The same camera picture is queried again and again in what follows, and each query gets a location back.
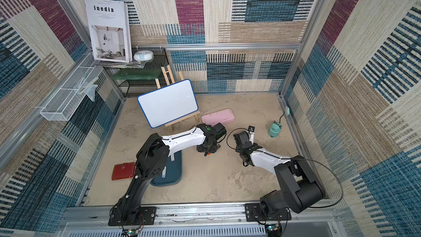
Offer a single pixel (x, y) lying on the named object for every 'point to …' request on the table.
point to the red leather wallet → (123, 170)
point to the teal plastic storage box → (174, 171)
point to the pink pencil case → (223, 116)
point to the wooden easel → (183, 118)
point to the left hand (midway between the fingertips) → (210, 149)
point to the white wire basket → (61, 107)
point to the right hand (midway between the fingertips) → (245, 141)
